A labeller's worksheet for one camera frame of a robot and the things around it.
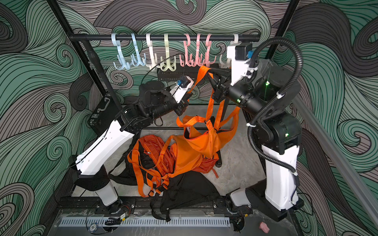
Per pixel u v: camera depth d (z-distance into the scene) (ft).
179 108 1.66
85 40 1.62
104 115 2.95
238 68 1.09
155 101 1.35
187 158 2.68
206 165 2.75
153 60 1.80
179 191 2.46
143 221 2.29
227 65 1.82
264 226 2.16
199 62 1.81
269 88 0.91
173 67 1.84
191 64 1.83
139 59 1.79
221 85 1.12
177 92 1.51
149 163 2.80
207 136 2.13
